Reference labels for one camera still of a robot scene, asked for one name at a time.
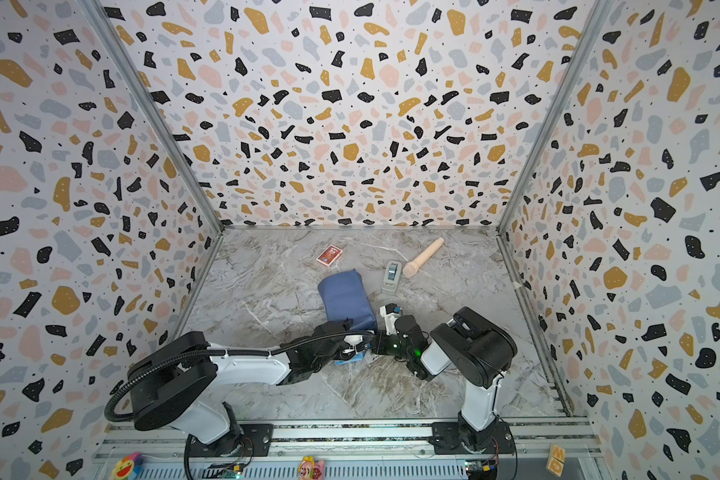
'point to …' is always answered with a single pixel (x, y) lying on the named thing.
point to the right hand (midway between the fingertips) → (358, 334)
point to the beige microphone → (410, 269)
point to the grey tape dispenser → (391, 277)
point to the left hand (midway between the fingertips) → (351, 320)
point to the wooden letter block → (556, 460)
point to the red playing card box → (329, 255)
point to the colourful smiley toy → (127, 466)
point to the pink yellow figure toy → (310, 469)
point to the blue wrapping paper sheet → (345, 296)
